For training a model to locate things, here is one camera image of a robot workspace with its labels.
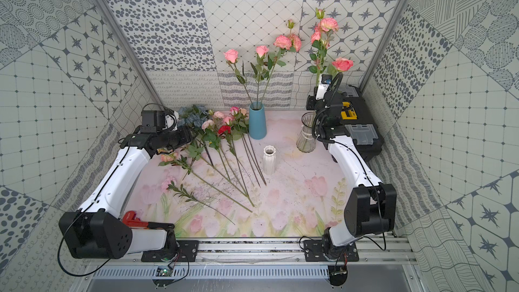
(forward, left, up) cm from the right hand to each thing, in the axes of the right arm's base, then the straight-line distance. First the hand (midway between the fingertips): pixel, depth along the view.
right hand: (315, 90), depth 80 cm
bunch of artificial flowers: (-9, +45, -34) cm, 57 cm away
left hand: (-15, +47, -10) cm, 51 cm away
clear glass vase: (-3, 0, -30) cm, 31 cm away
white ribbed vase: (-20, +19, -22) cm, 35 cm away
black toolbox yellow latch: (-2, -23, -18) cm, 29 cm away
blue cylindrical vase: (+3, +25, -22) cm, 33 cm away
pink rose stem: (+13, +24, +1) cm, 27 cm away
